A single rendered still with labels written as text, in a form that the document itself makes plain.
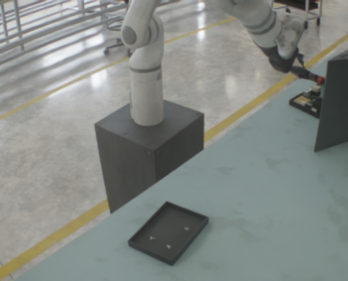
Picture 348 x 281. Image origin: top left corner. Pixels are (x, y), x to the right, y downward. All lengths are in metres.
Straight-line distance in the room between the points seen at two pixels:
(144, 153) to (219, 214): 0.49
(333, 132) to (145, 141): 0.53
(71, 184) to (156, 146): 1.34
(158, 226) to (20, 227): 1.60
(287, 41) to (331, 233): 0.37
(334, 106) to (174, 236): 0.41
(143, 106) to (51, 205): 1.25
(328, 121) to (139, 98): 0.57
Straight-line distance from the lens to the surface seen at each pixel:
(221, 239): 0.61
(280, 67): 0.86
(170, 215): 0.65
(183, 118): 1.19
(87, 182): 2.35
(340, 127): 0.84
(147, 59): 1.09
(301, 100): 1.00
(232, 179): 0.72
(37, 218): 2.19
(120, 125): 1.18
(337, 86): 0.77
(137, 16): 1.01
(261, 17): 0.72
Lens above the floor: 1.46
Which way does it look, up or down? 33 degrees down
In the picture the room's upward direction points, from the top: 2 degrees counter-clockwise
